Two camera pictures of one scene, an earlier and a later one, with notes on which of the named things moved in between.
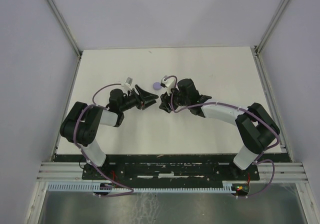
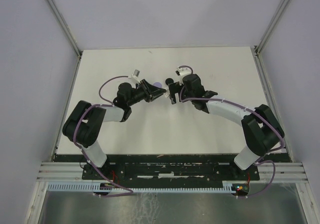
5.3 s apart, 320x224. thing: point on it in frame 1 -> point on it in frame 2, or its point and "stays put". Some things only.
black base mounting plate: [127, 169] stays put
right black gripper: [166, 99] -> [173, 88]
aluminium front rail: [268, 172] stays put
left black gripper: [145, 98] -> [152, 92]
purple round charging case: [157, 86] stays put
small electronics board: [241, 189] stays put
